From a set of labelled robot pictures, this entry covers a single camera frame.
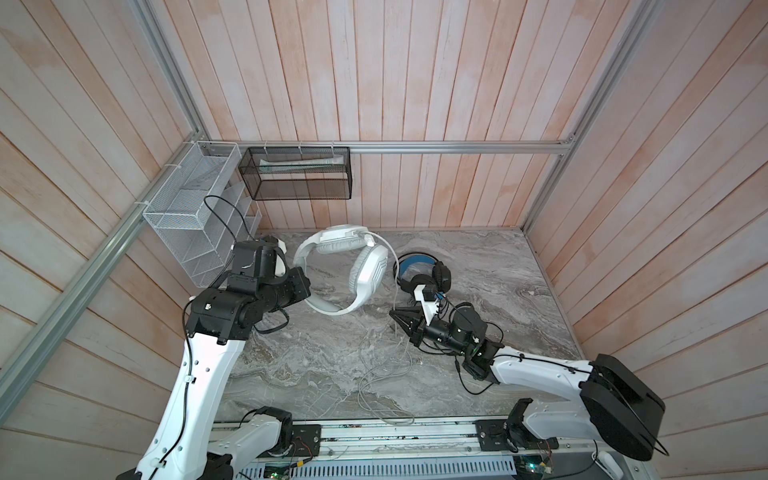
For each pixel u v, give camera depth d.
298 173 1.04
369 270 0.56
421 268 1.10
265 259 0.47
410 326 0.70
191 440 0.36
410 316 0.70
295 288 0.56
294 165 0.89
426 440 0.76
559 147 0.95
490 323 0.95
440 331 0.67
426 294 0.66
